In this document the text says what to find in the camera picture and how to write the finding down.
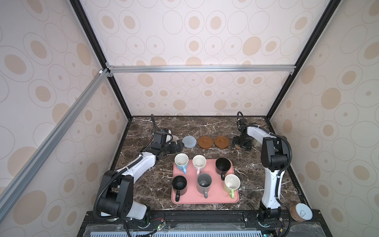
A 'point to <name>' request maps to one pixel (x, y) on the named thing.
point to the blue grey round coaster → (189, 141)
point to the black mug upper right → (222, 165)
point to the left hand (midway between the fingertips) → (181, 143)
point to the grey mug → (204, 181)
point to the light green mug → (232, 182)
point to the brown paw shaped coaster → (237, 146)
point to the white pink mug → (199, 162)
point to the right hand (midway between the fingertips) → (239, 146)
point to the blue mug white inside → (181, 160)
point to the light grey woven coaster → (174, 138)
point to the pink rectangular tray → (216, 193)
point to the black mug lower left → (179, 183)
